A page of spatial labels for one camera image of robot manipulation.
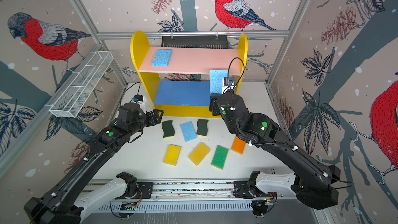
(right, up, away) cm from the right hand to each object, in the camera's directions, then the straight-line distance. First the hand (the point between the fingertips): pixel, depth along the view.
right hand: (217, 93), depth 62 cm
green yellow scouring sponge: (-28, -22, +33) cm, 48 cm away
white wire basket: (-69, -3, +10) cm, 70 cm away
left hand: (-27, -8, +12) cm, 31 cm away
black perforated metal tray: (-1, +32, +32) cm, 46 cm away
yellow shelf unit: (-20, -2, +30) cm, 36 cm away
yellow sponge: (-24, -35, +23) cm, 48 cm away
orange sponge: (+14, -30, +25) cm, 42 cm away
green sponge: (+3, -35, +22) cm, 41 cm away
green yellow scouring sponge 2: (-7, -21, +32) cm, 39 cm away
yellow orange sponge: (-8, -34, +24) cm, 43 cm away
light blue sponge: (-15, -23, +31) cm, 41 cm away
